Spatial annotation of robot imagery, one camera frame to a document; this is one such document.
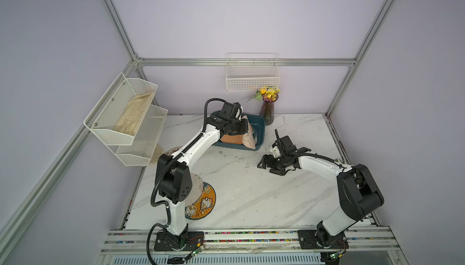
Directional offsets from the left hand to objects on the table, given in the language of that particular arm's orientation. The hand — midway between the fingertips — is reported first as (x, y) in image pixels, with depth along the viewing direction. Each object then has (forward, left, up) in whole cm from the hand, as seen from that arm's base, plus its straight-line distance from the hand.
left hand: (247, 129), depth 86 cm
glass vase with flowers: (+23, -12, +4) cm, 26 cm away
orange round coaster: (+8, +8, -17) cm, 20 cm away
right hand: (-14, -7, -14) cm, 21 cm away
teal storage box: (+20, -8, -18) cm, 28 cm away
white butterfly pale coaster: (-21, +25, -20) cm, 38 cm away
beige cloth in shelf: (-1, +52, +10) cm, 53 cm away
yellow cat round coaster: (-31, +21, -20) cm, 42 cm away
